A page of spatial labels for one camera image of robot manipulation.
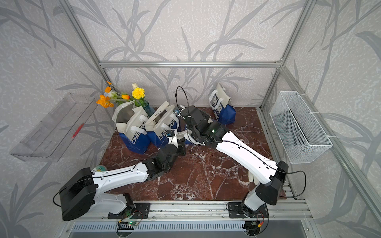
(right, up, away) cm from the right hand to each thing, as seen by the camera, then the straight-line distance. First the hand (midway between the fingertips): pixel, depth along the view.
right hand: (199, 110), depth 71 cm
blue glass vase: (-35, +2, +29) cm, 45 cm away
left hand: (-8, -16, +10) cm, 20 cm away
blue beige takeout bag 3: (-8, -9, 0) cm, 12 cm away
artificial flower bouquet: (-55, +10, +21) cm, 59 cm away
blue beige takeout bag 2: (-21, -6, +9) cm, 24 cm away
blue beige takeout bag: (-38, -7, +10) cm, 40 cm away
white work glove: (+30, -38, +14) cm, 51 cm away
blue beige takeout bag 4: (+15, +3, +26) cm, 31 cm away
